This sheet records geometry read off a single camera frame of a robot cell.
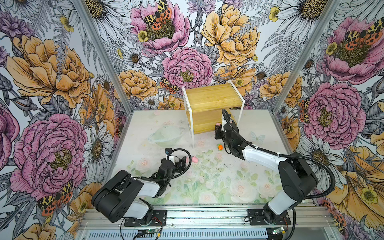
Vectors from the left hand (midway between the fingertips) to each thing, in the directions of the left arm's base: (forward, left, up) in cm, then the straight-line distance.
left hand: (178, 160), depth 91 cm
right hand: (+13, -23, +13) cm, 29 cm away
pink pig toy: (+14, -23, +17) cm, 32 cm away
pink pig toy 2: (+1, -9, -2) cm, 10 cm away
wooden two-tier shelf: (+17, -14, +30) cm, 37 cm away
